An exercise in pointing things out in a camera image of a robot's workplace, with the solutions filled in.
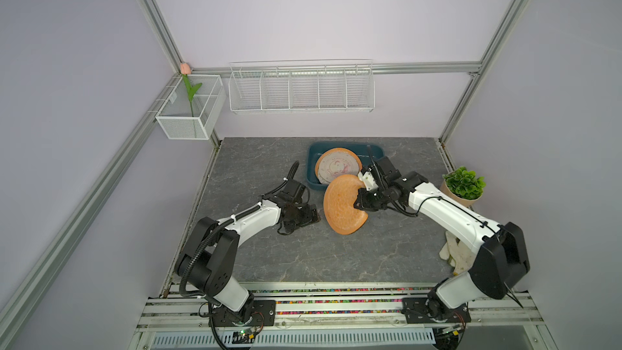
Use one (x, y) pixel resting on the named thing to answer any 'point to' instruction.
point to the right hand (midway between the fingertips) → (354, 204)
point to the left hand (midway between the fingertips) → (312, 223)
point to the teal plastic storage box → (377, 151)
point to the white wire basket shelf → (307, 86)
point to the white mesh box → (193, 107)
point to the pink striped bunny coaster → (337, 161)
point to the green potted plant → (462, 185)
